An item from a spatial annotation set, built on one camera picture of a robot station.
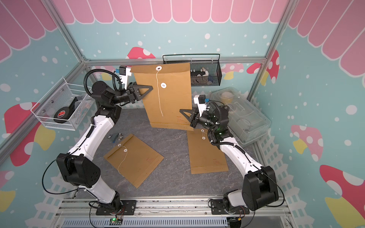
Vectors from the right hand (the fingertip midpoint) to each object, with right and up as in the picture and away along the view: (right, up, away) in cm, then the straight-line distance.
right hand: (180, 111), depth 67 cm
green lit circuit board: (-34, -57, +6) cm, 67 cm away
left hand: (-12, +9, -5) cm, 16 cm away
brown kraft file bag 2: (-32, -30, +25) cm, 51 cm away
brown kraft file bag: (+15, -28, +25) cm, 40 cm away
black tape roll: (-58, -1, +3) cm, 58 cm away
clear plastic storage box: (+41, -4, +22) cm, 47 cm away
